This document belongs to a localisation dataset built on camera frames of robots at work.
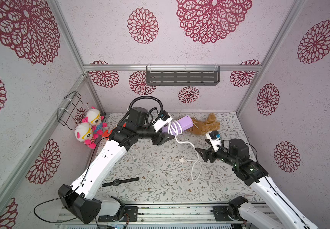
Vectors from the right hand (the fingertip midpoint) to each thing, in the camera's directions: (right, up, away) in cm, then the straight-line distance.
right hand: (201, 143), depth 72 cm
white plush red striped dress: (-66, +5, +12) cm, 68 cm away
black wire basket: (-70, +14, +3) cm, 72 cm away
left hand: (-17, +5, -5) cm, 18 cm away
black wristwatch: (-47, -25, +13) cm, 54 cm away
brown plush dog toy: (+9, +7, +28) cm, 30 cm away
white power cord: (-7, -14, +20) cm, 25 cm away
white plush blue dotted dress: (-64, +13, +22) cm, 69 cm away
